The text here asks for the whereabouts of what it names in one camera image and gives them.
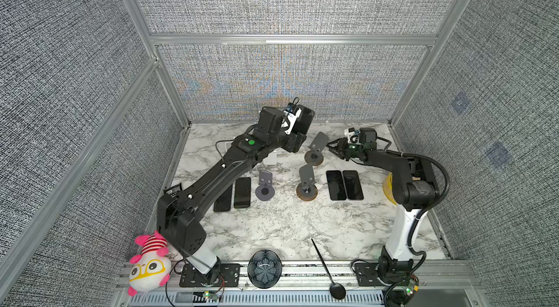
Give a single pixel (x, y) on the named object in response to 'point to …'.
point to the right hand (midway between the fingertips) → (327, 139)
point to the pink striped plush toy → (151, 268)
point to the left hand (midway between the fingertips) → (302, 130)
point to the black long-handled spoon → (335, 289)
